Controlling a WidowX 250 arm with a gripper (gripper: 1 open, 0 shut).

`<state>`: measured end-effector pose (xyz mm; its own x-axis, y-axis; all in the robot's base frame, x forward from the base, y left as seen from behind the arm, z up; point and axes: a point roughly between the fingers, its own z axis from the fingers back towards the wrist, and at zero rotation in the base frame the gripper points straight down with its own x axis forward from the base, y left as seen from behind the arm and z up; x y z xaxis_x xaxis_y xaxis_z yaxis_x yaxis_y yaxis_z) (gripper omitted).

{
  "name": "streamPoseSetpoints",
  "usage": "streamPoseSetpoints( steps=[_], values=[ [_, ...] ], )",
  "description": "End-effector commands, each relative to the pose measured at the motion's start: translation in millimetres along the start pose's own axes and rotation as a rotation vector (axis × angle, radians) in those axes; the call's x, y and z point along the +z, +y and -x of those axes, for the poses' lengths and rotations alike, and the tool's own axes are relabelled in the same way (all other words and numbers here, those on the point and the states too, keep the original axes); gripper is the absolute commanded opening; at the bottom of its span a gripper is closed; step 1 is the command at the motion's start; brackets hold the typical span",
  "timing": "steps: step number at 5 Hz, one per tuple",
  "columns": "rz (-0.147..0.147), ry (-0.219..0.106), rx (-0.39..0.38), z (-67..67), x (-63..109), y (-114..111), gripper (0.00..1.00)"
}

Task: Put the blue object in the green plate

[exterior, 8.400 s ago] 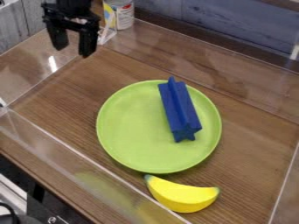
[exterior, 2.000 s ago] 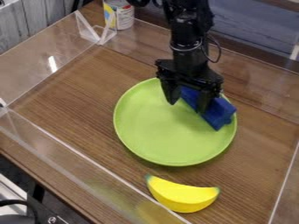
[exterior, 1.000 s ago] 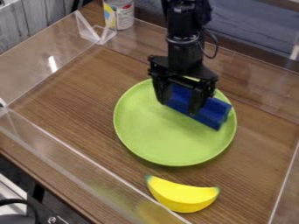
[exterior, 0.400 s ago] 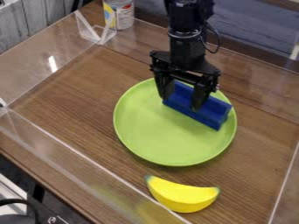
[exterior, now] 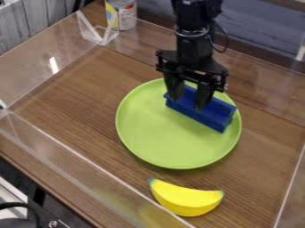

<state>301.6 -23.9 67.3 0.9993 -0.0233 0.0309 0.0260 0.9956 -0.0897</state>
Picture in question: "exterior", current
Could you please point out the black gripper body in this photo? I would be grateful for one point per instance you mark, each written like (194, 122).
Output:
(194, 71)

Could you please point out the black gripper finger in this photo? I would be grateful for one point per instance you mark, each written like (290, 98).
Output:
(174, 85)
(203, 95)

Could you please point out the blue star-shaped block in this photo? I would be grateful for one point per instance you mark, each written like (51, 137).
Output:
(215, 115)

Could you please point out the green round plate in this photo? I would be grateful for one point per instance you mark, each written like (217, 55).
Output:
(163, 137)

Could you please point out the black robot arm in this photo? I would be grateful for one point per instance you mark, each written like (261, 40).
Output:
(194, 29)

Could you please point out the white can with label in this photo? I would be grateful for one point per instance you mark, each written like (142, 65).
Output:
(123, 11)

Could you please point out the yellow toy banana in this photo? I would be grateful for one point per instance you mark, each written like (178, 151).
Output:
(185, 201)

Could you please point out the clear acrylic enclosure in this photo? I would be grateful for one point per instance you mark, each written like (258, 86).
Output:
(62, 85)

